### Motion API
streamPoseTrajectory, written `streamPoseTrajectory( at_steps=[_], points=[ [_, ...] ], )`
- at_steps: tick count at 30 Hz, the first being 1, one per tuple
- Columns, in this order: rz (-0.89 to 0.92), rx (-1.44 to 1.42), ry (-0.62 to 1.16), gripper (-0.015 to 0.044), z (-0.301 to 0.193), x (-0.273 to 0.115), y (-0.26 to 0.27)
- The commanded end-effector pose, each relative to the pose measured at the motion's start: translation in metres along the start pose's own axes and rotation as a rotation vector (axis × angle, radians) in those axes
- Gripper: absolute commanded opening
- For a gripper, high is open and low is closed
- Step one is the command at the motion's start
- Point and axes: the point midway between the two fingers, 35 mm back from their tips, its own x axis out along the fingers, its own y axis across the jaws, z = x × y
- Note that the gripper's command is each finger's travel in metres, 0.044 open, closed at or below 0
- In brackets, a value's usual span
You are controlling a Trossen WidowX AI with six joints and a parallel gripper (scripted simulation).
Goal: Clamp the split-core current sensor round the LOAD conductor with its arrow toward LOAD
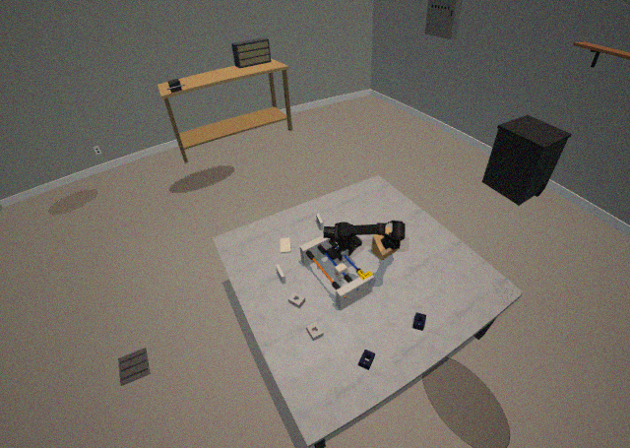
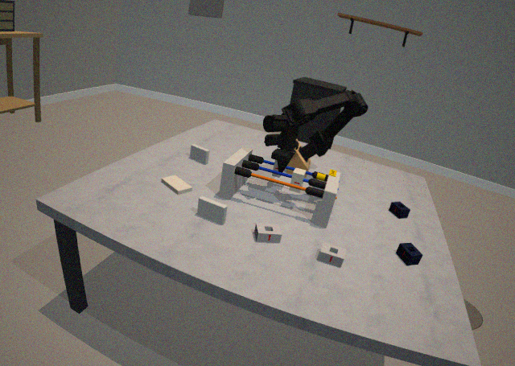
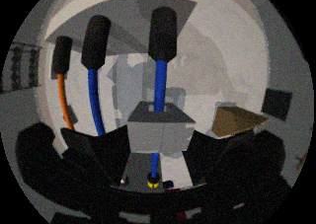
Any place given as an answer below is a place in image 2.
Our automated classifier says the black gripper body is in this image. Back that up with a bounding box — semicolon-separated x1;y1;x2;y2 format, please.
271;131;299;162

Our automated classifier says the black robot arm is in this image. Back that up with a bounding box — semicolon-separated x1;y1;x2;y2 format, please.
263;90;368;162

